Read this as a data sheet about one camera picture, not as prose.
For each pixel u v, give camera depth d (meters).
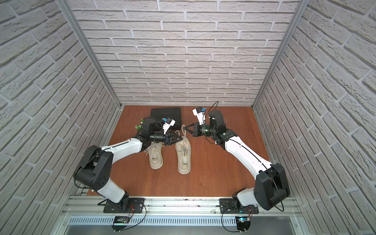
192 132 0.71
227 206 0.74
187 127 0.74
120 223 0.71
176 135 0.80
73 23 0.75
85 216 0.73
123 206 0.66
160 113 1.11
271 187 0.41
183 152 0.86
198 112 0.70
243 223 0.71
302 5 0.69
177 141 0.79
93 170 0.45
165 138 0.75
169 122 0.76
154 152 0.87
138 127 1.03
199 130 0.67
